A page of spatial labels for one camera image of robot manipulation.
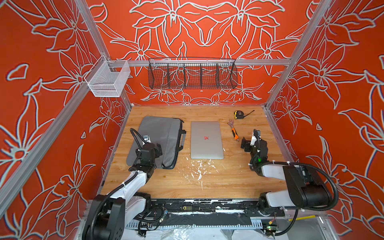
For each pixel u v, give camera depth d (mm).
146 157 653
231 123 1070
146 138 757
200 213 726
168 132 1001
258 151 673
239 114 1102
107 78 949
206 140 996
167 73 982
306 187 430
